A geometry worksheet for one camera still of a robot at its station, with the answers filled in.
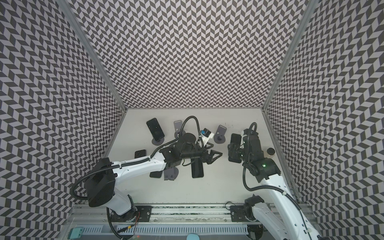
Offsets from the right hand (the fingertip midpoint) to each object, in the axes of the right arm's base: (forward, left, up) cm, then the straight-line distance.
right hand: (234, 151), depth 76 cm
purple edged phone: (+8, +56, -15) cm, 59 cm away
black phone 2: (-6, +3, +8) cm, 11 cm away
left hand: (-2, +9, +3) cm, 10 cm away
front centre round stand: (-6, +34, -13) cm, 37 cm away
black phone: (+21, +46, -9) cm, 51 cm away
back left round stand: (+15, +45, -13) cm, 50 cm away
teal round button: (-34, +22, -16) cm, 43 cm away
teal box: (-32, +74, -12) cm, 81 cm away
